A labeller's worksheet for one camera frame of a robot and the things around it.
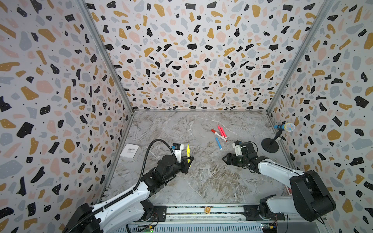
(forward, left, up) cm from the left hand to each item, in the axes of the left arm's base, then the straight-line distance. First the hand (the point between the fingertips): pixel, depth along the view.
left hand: (194, 158), depth 76 cm
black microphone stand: (+17, -53, -16) cm, 58 cm away
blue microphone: (+13, -51, +9) cm, 53 cm away
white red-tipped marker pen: (+26, -18, -17) cm, 36 cm away
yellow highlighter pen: (+2, +3, +1) cm, 4 cm away
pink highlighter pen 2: (+27, -20, -16) cm, 38 cm away
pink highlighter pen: (+29, -22, -17) cm, 41 cm away
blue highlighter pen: (+19, -17, -17) cm, 31 cm away
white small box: (+10, +40, -12) cm, 44 cm away
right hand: (+6, -21, -13) cm, 25 cm away
